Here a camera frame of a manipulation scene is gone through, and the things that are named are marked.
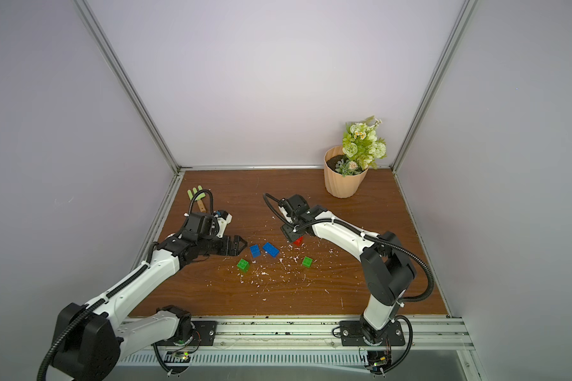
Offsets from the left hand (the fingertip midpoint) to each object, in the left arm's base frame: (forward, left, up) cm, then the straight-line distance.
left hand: (240, 241), depth 83 cm
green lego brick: (-5, -1, -8) cm, 10 cm away
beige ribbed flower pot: (+27, -38, -1) cm, 47 cm away
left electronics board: (-33, +16, -13) cm, 39 cm away
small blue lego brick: (0, -4, -7) cm, 9 cm away
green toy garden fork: (+23, +24, -10) cm, 35 cm away
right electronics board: (-33, -46, -13) cm, 58 cm away
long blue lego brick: (+1, -10, -9) cm, 14 cm away
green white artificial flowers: (+32, -46, +16) cm, 58 cm away
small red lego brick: (+5, -21, -9) cm, 23 cm away
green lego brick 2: (-3, -24, -10) cm, 26 cm away
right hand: (+8, -19, -1) cm, 21 cm away
